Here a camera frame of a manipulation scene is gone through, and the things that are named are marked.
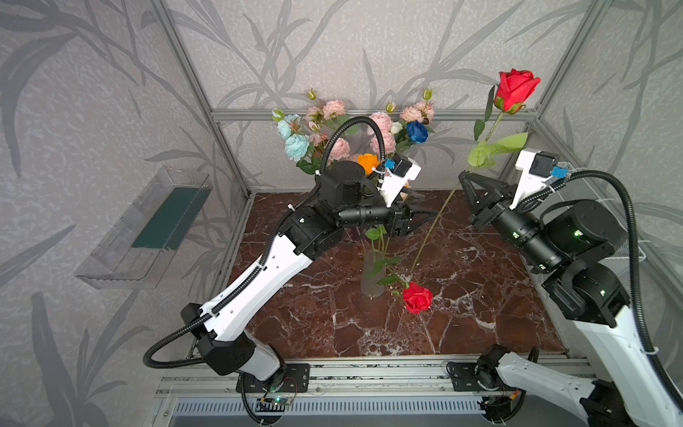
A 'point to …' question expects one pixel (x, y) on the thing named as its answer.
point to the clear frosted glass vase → (373, 273)
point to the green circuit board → (276, 404)
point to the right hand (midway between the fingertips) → (464, 167)
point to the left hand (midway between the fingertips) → (433, 202)
